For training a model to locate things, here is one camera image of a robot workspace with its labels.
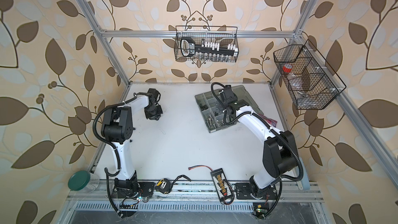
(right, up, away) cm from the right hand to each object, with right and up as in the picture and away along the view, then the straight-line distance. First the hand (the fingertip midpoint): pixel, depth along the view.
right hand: (228, 106), depth 88 cm
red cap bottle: (+34, +22, -1) cm, 40 cm away
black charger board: (-4, -39, -14) cm, 42 cm away
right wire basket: (+38, +11, -15) cm, 43 cm away
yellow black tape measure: (-34, -38, -15) cm, 53 cm away
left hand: (-44, -7, +13) cm, 46 cm away
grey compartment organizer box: (-8, -6, +10) cm, 14 cm away
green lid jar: (-68, -32, -20) cm, 78 cm away
